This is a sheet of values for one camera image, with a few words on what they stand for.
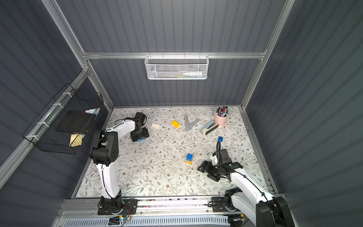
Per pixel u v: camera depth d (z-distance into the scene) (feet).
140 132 2.83
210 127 3.35
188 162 2.90
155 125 3.45
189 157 2.77
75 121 2.39
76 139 2.00
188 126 3.46
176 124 3.53
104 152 1.80
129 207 2.39
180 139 3.30
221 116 3.32
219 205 2.40
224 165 2.05
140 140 3.02
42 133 2.03
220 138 3.25
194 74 2.89
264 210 1.35
